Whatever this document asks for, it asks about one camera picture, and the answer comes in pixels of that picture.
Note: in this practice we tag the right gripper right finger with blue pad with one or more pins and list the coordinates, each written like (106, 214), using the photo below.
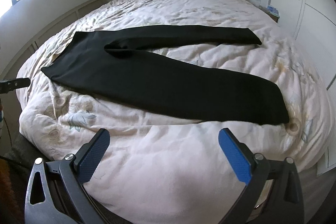
(272, 192)

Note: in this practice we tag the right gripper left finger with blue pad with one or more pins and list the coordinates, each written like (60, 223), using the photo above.
(55, 191)

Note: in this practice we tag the black pants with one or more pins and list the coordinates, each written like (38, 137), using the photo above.
(123, 66)

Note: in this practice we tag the white floral duvet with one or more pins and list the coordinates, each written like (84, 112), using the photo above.
(163, 169)

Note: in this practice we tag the wooden nightstand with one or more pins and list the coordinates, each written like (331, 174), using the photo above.
(275, 18)

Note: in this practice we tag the blue items on nightstand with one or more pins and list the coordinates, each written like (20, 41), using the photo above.
(272, 10)

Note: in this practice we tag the white wardrobe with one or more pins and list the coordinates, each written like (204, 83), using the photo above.
(312, 24)

